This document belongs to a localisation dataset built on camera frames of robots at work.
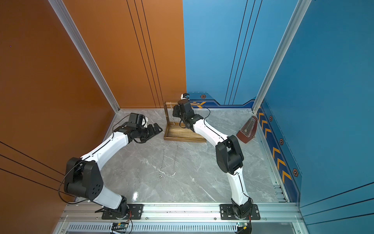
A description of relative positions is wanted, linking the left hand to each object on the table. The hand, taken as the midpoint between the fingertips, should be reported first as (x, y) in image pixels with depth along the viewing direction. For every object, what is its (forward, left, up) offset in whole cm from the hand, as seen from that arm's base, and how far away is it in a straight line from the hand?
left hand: (158, 130), depth 89 cm
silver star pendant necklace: (+14, -7, -7) cm, 17 cm away
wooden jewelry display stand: (+10, -7, -15) cm, 19 cm away
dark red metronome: (+4, -58, -5) cm, 58 cm away
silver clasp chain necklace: (-21, -10, -15) cm, 27 cm away
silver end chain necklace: (-22, -2, -15) cm, 27 cm away
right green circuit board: (-46, -47, -17) cm, 68 cm away
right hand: (+13, -10, +7) cm, 18 cm away
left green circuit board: (-47, +14, -17) cm, 52 cm away
